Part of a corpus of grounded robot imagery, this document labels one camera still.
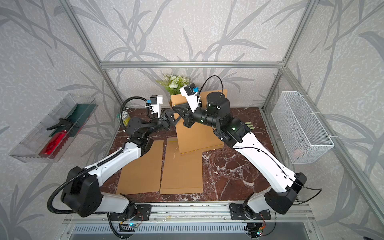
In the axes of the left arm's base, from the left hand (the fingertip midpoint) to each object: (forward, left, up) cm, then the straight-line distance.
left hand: (184, 115), depth 61 cm
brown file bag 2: (+7, -6, -26) cm, 28 cm away
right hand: (0, +4, +5) cm, 6 cm away
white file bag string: (+4, +10, -40) cm, 42 cm away
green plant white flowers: (+37, +10, -11) cm, 40 cm away
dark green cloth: (+6, +54, -10) cm, 55 cm away
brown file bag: (-9, +4, -41) cm, 42 cm away
